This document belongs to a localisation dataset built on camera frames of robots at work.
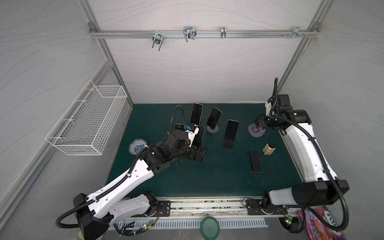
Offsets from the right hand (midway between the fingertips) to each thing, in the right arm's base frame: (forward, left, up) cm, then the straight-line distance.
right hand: (265, 118), depth 76 cm
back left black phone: (+13, +37, -13) cm, 41 cm away
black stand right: (0, +15, -28) cm, 32 cm away
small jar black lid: (-7, -7, -20) cm, 22 cm away
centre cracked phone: (-3, +35, -18) cm, 39 cm away
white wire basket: (-14, +87, +6) cm, 89 cm away
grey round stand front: (-4, +4, -6) cm, 9 cm away
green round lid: (-47, +28, -16) cm, 57 cm away
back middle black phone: (+13, +25, -16) cm, 33 cm away
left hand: (-16, +32, -2) cm, 36 cm away
